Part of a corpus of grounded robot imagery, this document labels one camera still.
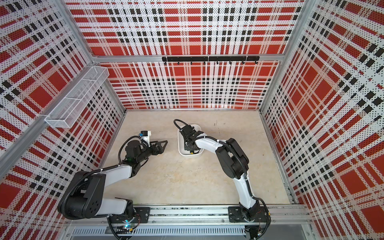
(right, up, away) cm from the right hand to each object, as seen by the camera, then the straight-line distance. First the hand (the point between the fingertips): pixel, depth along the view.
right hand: (190, 146), depth 96 cm
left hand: (-16, +3, -8) cm, 18 cm away
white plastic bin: (-5, -2, -5) cm, 7 cm away
